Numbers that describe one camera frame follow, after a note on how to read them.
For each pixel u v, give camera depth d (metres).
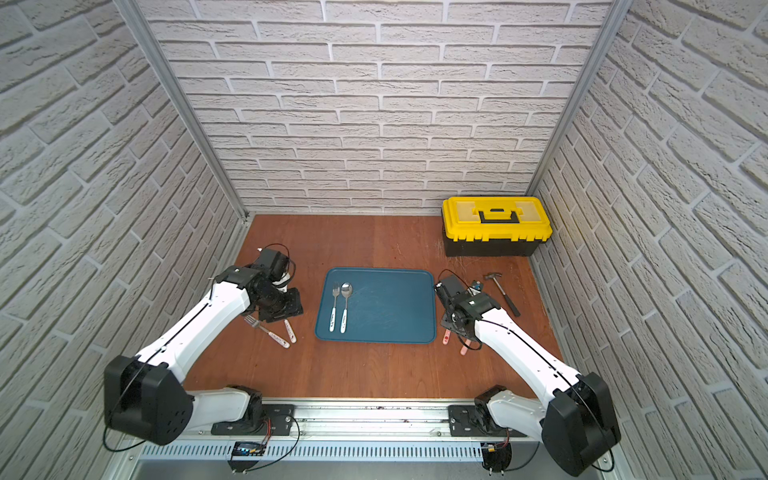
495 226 0.97
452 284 0.65
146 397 0.39
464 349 0.85
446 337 0.87
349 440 0.72
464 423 0.73
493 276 1.00
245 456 0.72
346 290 0.95
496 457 0.70
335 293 0.97
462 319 0.57
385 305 0.94
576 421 0.39
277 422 0.73
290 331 0.88
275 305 0.68
